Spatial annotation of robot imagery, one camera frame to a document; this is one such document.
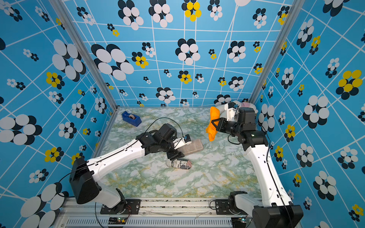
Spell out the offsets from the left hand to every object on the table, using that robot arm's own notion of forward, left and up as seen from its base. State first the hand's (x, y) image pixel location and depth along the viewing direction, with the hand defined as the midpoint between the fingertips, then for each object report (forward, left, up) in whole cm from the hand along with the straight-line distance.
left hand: (183, 147), depth 77 cm
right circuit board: (-32, -28, -18) cm, 46 cm away
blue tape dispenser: (+30, +40, -11) cm, 51 cm away
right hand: (+8, -16, +14) cm, 22 cm away
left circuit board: (-31, +34, -20) cm, 50 cm away
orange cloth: (+2, -13, +14) cm, 19 cm away
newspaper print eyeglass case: (-3, +3, -14) cm, 15 cm away
